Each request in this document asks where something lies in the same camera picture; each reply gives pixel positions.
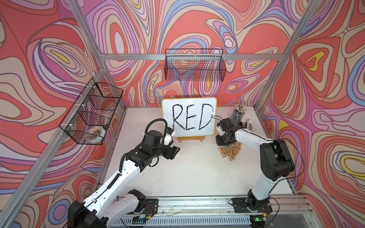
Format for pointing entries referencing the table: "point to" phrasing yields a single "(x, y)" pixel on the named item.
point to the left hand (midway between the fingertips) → (175, 146)
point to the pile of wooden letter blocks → (231, 151)
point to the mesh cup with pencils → (237, 114)
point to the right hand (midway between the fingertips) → (220, 145)
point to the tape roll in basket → (96, 133)
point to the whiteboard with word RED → (190, 117)
